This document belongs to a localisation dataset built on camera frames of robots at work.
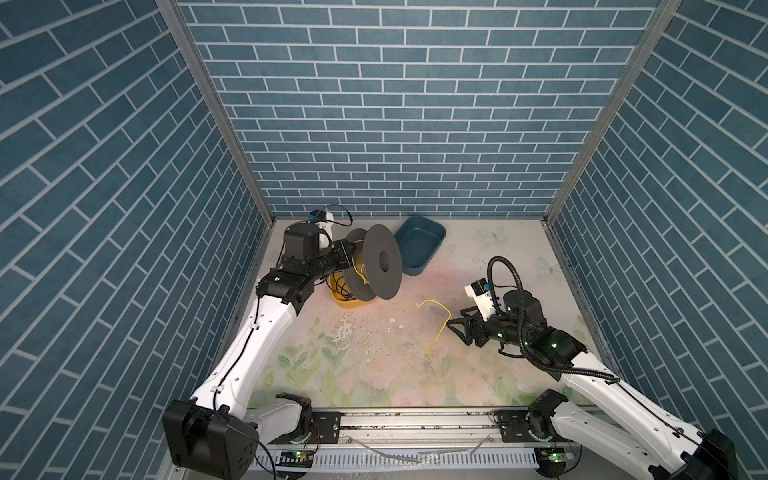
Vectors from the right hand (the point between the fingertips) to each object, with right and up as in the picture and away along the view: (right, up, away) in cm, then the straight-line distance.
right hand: (452, 315), depth 75 cm
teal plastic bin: (-6, +21, +40) cm, 46 cm away
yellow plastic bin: (-32, +2, +17) cm, 37 cm away
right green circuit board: (+25, -33, -4) cm, 41 cm away
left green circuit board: (-39, -34, -3) cm, 52 cm away
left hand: (-24, +18, 0) cm, 30 cm away
